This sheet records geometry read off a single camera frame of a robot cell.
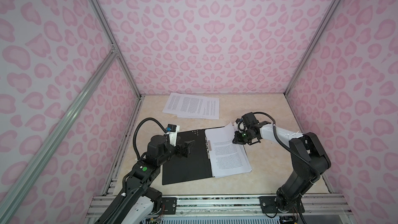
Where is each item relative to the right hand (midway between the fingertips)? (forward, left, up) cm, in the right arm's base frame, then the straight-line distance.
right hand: (233, 140), depth 90 cm
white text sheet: (+7, +6, -4) cm, 10 cm away
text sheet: (-9, +4, -4) cm, 11 cm away
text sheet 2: (+29, +31, -4) cm, 43 cm away
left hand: (-8, +24, +16) cm, 30 cm away
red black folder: (-14, +21, -5) cm, 26 cm away
